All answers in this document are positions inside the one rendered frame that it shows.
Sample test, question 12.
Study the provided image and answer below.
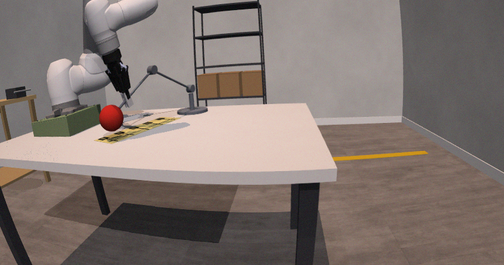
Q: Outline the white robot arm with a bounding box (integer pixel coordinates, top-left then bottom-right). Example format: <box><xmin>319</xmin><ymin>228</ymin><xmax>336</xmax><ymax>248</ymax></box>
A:
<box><xmin>46</xmin><ymin>0</ymin><xmax>158</xmax><ymax>119</ymax></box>

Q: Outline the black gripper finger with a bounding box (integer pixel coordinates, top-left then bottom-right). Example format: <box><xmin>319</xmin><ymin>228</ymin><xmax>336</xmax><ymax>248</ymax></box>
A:
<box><xmin>113</xmin><ymin>63</ymin><xmax>133</xmax><ymax>108</ymax></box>
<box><xmin>105</xmin><ymin>67</ymin><xmax>128</xmax><ymax>108</ymax></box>

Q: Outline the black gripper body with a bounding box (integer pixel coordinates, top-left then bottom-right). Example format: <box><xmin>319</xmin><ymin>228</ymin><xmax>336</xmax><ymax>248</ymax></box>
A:
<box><xmin>102</xmin><ymin>49</ymin><xmax>123</xmax><ymax>74</ymax></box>

